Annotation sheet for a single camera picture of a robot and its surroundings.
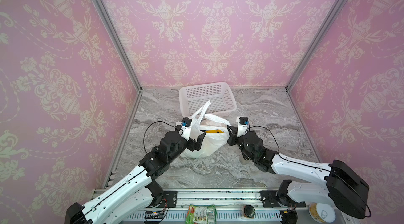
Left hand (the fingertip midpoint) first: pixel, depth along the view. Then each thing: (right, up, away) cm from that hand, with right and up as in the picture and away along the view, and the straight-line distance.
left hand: (198, 130), depth 73 cm
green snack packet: (+3, -36, -4) cm, 37 cm away
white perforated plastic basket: (-6, +15, +40) cm, 43 cm away
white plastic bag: (+7, -8, +7) cm, 13 cm away
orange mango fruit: (+9, -4, +19) cm, 21 cm away
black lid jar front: (+23, -35, -4) cm, 42 cm away
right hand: (+15, +1, +7) cm, 17 cm away
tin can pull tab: (+53, -33, -7) cm, 63 cm away
